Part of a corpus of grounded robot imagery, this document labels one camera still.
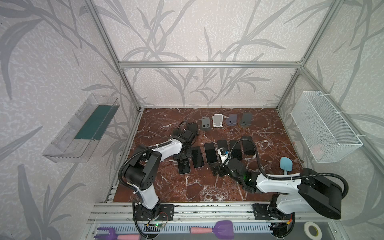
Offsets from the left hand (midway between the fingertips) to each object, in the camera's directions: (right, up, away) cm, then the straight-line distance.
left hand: (186, 150), depth 95 cm
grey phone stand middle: (+13, +18, +10) cm, 24 cm away
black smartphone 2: (+32, +1, +3) cm, 33 cm away
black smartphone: (-1, -8, -6) cm, 10 cm away
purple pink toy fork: (-31, -33, -27) cm, 53 cm away
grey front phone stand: (+43, +19, +13) cm, 48 cm away
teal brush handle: (+62, -8, -3) cm, 63 cm away
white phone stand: (+21, +19, +13) cm, 32 cm away
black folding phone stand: (+4, +14, +8) cm, 17 cm away
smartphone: (+24, +4, +6) cm, 25 cm away
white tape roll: (+59, -31, -25) cm, 71 cm away
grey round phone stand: (+32, +19, +14) cm, 40 cm away
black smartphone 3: (+42, 0, +5) cm, 42 cm away
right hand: (+17, -1, -11) cm, 20 cm away
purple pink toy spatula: (+20, -32, -26) cm, 45 cm away
